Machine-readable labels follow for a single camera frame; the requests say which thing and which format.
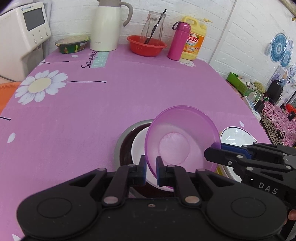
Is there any yellow dish soap bottle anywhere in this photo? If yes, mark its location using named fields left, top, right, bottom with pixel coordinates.
left=181, top=16, right=212, bottom=60

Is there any purple plastic bowl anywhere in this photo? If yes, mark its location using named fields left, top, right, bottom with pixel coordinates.
left=144, top=105, right=221, bottom=188

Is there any white enamel plate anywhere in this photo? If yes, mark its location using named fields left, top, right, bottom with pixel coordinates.
left=216, top=126, right=257, bottom=182

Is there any white power strip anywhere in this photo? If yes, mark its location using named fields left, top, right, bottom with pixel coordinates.
left=242, top=96, right=261, bottom=122

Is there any blue paper fan decoration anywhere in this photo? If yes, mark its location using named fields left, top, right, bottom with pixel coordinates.
left=264, top=33, right=294, bottom=68

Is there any stainless steel bowl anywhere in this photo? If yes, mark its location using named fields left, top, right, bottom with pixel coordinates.
left=113, top=120, right=159, bottom=198

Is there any pink floral tablecloth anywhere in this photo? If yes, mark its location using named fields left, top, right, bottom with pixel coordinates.
left=1, top=45, right=269, bottom=240

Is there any green box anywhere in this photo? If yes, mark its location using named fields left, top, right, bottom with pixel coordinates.
left=226, top=72, right=251, bottom=96

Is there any right hand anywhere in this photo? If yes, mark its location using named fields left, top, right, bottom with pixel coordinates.
left=288, top=209, right=296, bottom=221

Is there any instant noodle cup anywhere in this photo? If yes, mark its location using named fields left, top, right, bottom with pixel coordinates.
left=55, top=35, right=90, bottom=54

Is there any pink thermos bottle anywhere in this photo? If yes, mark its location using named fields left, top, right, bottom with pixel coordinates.
left=168, top=21, right=191, bottom=61

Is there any red plastic basket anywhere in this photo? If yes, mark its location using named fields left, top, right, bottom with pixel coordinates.
left=126, top=35, right=167, bottom=57

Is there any orange chair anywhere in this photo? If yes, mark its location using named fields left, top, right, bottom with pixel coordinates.
left=0, top=82, right=20, bottom=113

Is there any white water dispenser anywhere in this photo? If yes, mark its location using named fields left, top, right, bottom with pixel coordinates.
left=1, top=1, right=52, bottom=83

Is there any white ceramic bowl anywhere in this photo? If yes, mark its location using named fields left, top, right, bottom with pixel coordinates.
left=130, top=131, right=176, bottom=192

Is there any black speaker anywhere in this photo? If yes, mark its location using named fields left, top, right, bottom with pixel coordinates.
left=266, top=80, right=283, bottom=104

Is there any white thermos jug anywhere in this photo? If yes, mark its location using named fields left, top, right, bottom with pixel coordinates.
left=90, top=0, right=133, bottom=52

